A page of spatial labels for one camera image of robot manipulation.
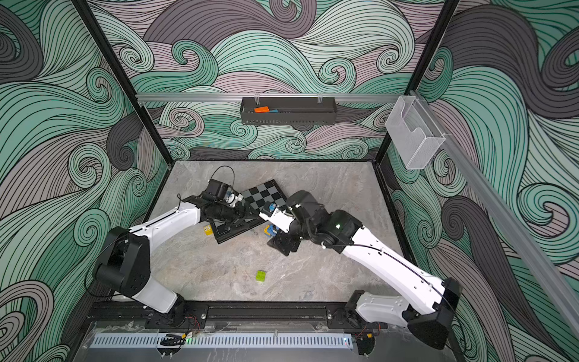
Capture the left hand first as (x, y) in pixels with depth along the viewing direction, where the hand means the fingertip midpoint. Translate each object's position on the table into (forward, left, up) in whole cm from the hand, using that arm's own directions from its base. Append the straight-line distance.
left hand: (256, 218), depth 83 cm
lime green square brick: (-17, -2, -13) cm, 21 cm away
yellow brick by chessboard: (+1, +21, -12) cm, 24 cm away
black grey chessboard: (+14, +4, -10) cm, 18 cm away
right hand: (-9, -10, +11) cm, 17 cm away
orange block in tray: (+39, -1, +22) cm, 45 cm away
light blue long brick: (-2, -6, -5) cm, 8 cm away
